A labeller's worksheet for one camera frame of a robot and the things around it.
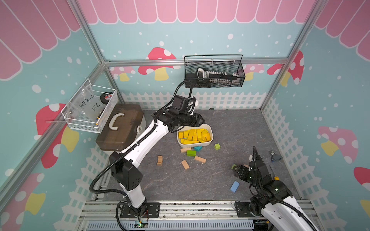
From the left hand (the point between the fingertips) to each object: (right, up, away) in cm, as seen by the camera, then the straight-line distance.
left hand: (200, 123), depth 76 cm
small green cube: (+13, -16, +20) cm, 29 cm away
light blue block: (+20, -36, +5) cm, 41 cm away
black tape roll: (-54, +14, +5) cm, 56 cm away
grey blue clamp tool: (+49, -22, +16) cm, 56 cm away
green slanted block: (+21, -26, +11) cm, 35 cm away
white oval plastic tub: (-6, -9, +23) cm, 26 cm away
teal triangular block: (0, -17, +20) cm, 26 cm away
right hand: (+21, -26, +4) cm, 34 cm away
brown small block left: (-25, -24, +15) cm, 38 cm away
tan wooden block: (-9, -26, +14) cm, 31 cm away
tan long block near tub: (-10, -18, +20) cm, 29 cm away
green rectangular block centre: (-5, -20, +18) cm, 27 cm away
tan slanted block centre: (+2, -24, +16) cm, 28 cm away
